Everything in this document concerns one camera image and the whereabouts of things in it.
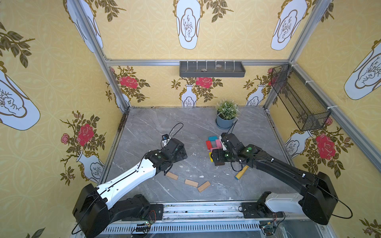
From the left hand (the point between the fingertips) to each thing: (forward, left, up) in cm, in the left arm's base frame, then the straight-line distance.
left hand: (180, 153), depth 82 cm
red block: (+12, -18, -13) cm, 25 cm away
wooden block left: (-8, +5, -12) cm, 15 cm away
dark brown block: (-2, -23, -10) cm, 25 cm away
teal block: (+16, -21, -11) cm, 29 cm away
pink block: (+7, -19, -9) cm, 23 cm away
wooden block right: (-15, -13, -11) cm, 23 cm away
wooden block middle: (-13, -6, -11) cm, 18 cm away
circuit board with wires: (-32, +18, -14) cm, 40 cm away
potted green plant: (+27, -30, +4) cm, 41 cm away
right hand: (-2, -20, -1) cm, 20 cm away
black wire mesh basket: (+16, -72, +15) cm, 75 cm away
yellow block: (-4, -16, +1) cm, 17 cm away
